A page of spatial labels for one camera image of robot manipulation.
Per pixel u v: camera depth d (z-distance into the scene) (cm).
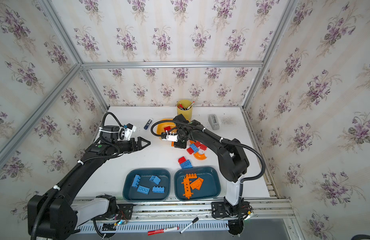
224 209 66
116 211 71
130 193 78
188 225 70
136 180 81
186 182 81
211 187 80
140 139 70
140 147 69
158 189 78
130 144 69
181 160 89
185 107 108
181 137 75
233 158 49
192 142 97
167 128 104
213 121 108
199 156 93
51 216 38
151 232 67
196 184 80
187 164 89
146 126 107
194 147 96
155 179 80
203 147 96
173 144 86
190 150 95
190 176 83
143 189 80
